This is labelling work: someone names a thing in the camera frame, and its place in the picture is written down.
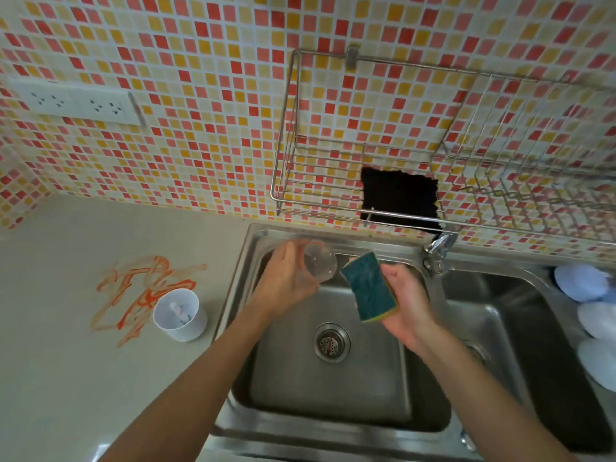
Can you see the chrome faucet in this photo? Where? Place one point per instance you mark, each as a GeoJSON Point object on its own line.
{"type": "Point", "coordinates": [438, 245]}

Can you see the person's left hand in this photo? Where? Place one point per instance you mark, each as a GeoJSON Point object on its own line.
{"type": "Point", "coordinates": [281, 283]}

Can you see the clear plastic cup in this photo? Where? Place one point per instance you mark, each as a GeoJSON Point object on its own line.
{"type": "Point", "coordinates": [322, 264]}

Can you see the beige countertop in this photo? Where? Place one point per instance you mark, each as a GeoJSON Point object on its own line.
{"type": "Point", "coordinates": [58, 380]}

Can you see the white plastic cup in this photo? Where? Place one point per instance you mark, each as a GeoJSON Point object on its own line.
{"type": "Point", "coordinates": [192, 328]}

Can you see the pale blue bowl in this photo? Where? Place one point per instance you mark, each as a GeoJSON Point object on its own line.
{"type": "Point", "coordinates": [611, 293]}
{"type": "Point", "coordinates": [580, 283]}

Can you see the orange sauce smear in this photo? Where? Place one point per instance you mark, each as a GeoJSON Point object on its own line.
{"type": "Point", "coordinates": [144, 298]}

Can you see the metal sink drain strainer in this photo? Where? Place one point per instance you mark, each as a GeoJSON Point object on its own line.
{"type": "Point", "coordinates": [479, 352]}
{"type": "Point", "coordinates": [332, 342]}

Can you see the black cloth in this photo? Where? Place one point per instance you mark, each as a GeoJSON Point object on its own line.
{"type": "Point", "coordinates": [399, 197]}

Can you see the green and yellow sponge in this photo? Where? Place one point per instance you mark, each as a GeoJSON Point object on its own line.
{"type": "Point", "coordinates": [368, 288]}

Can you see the round sink hole cap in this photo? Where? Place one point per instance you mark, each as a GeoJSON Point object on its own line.
{"type": "Point", "coordinates": [468, 440]}

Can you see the person's right hand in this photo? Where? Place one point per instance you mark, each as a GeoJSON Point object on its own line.
{"type": "Point", "coordinates": [411, 312]}

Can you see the person's right forearm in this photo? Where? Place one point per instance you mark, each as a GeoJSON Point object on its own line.
{"type": "Point", "coordinates": [481, 404]}

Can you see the stainless steel double sink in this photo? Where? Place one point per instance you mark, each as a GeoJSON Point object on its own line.
{"type": "Point", "coordinates": [337, 394]}

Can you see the person's left forearm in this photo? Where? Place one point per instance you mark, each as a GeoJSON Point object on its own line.
{"type": "Point", "coordinates": [192, 394]}

